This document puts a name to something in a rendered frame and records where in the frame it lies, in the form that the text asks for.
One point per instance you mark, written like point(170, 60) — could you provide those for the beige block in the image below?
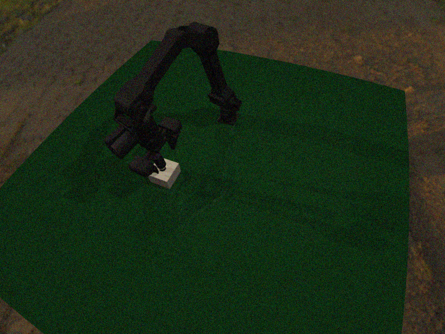
point(167, 177)

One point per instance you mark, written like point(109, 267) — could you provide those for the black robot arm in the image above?
point(135, 98)

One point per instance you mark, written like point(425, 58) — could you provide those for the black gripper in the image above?
point(167, 130)

